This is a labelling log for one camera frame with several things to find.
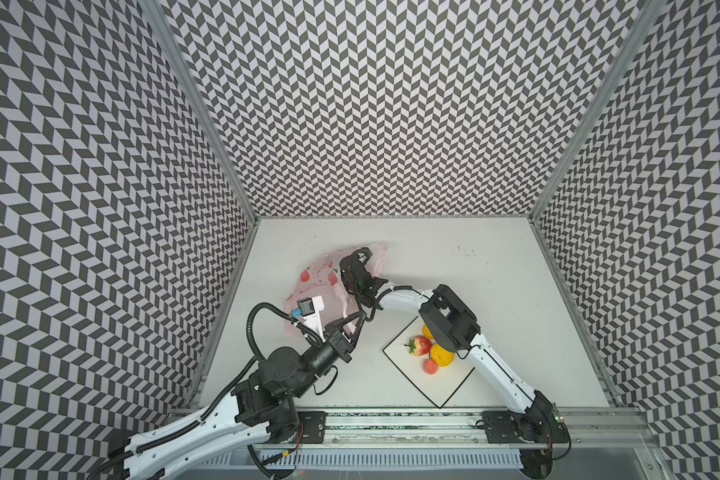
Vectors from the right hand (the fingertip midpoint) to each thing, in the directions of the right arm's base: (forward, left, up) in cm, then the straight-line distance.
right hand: (327, 268), depth 101 cm
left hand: (-30, -15, +24) cm, 42 cm away
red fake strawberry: (-28, -28, +2) cm, 40 cm away
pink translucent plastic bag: (-9, 0, +9) cm, 13 cm away
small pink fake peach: (-33, -31, +1) cm, 45 cm away
